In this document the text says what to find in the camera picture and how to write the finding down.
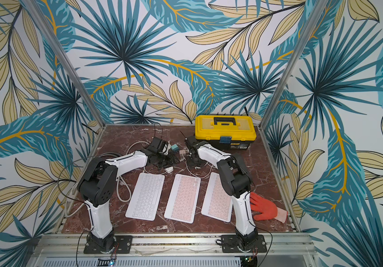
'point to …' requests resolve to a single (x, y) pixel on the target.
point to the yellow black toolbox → (229, 131)
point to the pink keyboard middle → (182, 203)
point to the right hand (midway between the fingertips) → (194, 162)
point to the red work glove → (269, 211)
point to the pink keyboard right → (217, 203)
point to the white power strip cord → (128, 152)
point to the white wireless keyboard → (146, 196)
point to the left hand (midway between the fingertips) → (177, 163)
